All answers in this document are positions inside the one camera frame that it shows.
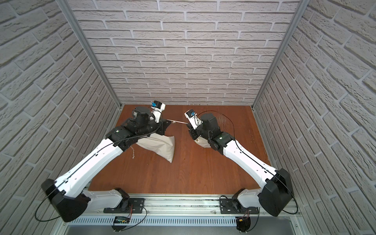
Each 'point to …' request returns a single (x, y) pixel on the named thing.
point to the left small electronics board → (120, 220)
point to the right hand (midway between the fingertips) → (186, 125)
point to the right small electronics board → (243, 223)
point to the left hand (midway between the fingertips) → (168, 116)
